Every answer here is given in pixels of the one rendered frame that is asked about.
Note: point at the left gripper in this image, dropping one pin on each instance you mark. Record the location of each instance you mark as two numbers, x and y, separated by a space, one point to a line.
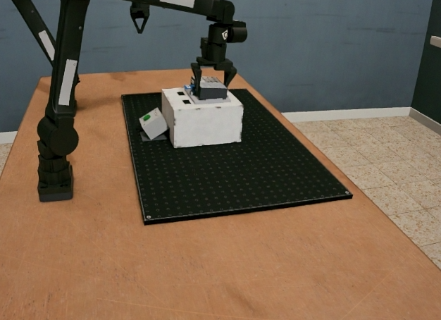
141 13

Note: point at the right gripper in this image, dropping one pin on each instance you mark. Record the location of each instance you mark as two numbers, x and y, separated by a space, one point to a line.
214 57

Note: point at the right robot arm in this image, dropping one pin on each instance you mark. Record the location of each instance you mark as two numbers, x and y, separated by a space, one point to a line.
56 128

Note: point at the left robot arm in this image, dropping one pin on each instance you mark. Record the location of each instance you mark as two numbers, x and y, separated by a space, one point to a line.
37 27

